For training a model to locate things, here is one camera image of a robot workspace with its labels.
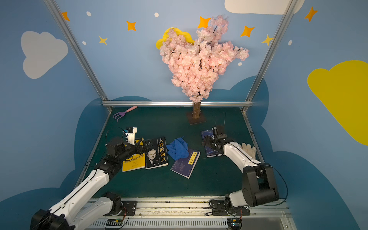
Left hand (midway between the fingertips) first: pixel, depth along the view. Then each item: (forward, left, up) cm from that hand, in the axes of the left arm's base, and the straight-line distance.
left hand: (147, 137), depth 80 cm
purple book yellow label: (-9, -22, -19) cm, 30 cm away
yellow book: (-7, +9, -17) cm, 21 cm away
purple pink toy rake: (+33, +31, -18) cm, 49 cm away
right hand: (+6, -38, -11) cm, 40 cm away
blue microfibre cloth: (+2, -17, -16) cm, 23 cm away
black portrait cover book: (-1, -2, -18) cm, 19 cm away
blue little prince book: (+2, -38, -19) cm, 43 cm away
